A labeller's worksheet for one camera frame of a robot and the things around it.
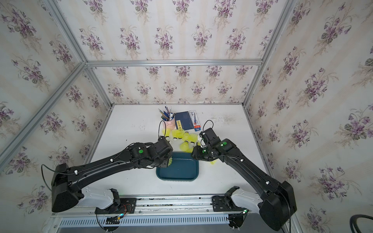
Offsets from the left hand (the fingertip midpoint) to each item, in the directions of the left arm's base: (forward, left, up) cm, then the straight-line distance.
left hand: (170, 163), depth 75 cm
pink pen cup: (+30, +2, -6) cm, 31 cm away
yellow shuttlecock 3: (0, -23, 0) cm, 23 cm away
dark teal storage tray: (+3, -7, -15) cm, 17 cm away
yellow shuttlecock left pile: (+26, +4, -10) cm, 28 cm away
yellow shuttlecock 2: (+25, -14, -17) cm, 34 cm away
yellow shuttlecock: (+24, -3, -8) cm, 25 cm away
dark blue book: (+38, -7, -12) cm, 40 cm away
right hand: (+4, -14, 0) cm, 14 cm away
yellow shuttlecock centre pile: (+16, -8, -13) cm, 22 cm away
